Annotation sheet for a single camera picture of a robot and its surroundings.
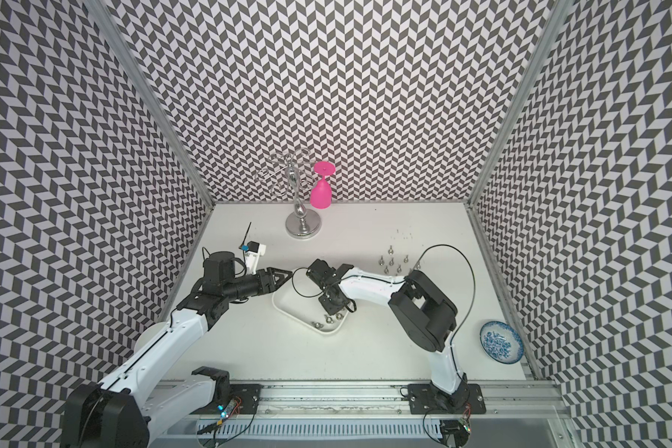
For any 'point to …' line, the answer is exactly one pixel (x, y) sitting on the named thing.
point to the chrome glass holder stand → (301, 223)
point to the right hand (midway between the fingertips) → (339, 305)
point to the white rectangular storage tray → (299, 297)
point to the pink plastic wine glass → (321, 192)
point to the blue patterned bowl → (501, 342)
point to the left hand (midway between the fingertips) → (288, 279)
